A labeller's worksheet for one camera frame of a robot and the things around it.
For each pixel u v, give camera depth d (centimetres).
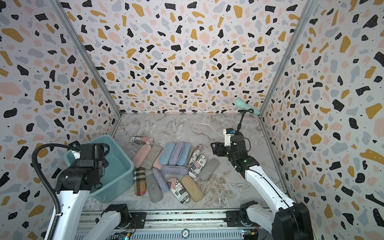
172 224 73
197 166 90
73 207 40
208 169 88
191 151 97
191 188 82
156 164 91
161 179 82
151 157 93
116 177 70
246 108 84
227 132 73
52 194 38
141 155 95
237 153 62
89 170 46
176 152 91
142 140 100
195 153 92
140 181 83
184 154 91
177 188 81
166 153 92
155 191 80
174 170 86
